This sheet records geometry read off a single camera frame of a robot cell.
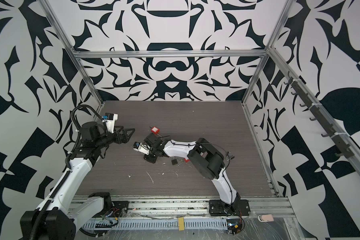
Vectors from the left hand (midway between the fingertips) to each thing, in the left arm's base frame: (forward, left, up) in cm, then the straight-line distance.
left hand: (128, 125), depth 77 cm
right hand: (-6, -7, -21) cm, 23 cm away
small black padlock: (-10, -23, -23) cm, 34 cm away
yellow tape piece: (-40, -26, -22) cm, 53 cm away
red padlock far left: (+12, -10, -22) cm, 27 cm away
